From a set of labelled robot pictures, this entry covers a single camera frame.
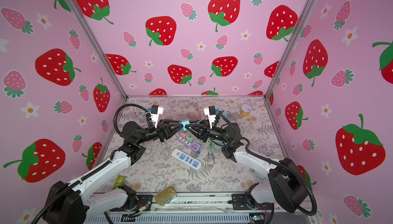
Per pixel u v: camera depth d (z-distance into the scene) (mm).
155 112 592
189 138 897
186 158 860
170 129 658
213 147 929
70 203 389
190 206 732
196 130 660
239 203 729
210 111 598
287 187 418
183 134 604
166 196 734
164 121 633
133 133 537
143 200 753
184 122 623
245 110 1063
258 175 800
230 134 525
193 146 907
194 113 1108
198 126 611
